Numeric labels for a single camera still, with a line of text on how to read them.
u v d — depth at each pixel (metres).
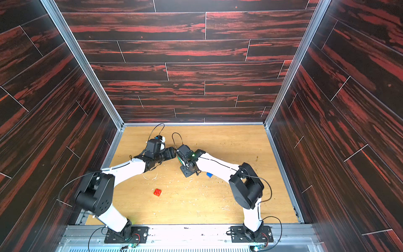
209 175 0.93
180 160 0.99
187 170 0.78
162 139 0.86
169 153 0.82
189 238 0.73
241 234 0.67
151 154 0.72
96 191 0.46
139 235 0.70
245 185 0.48
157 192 0.86
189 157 0.67
